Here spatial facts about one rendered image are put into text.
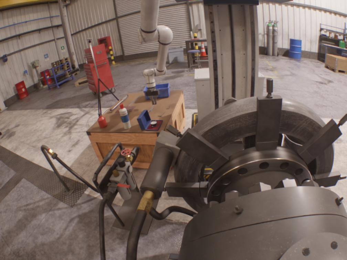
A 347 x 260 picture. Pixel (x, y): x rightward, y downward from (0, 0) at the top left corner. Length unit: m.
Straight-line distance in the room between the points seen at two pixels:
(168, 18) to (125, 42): 2.87
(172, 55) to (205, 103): 5.50
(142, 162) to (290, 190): 1.46
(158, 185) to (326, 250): 0.48
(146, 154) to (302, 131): 1.32
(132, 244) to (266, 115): 0.53
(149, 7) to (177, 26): 8.06
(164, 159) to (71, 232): 1.22
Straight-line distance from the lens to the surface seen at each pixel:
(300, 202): 0.43
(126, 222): 1.47
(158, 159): 0.64
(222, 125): 0.59
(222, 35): 1.22
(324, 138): 0.72
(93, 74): 4.25
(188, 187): 0.78
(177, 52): 6.87
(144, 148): 1.60
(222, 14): 1.23
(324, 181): 0.91
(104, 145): 1.82
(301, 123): 0.66
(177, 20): 9.22
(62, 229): 1.73
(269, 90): 0.54
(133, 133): 1.52
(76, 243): 1.58
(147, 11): 1.19
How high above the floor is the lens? 1.21
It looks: 31 degrees down
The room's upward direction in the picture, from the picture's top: 8 degrees counter-clockwise
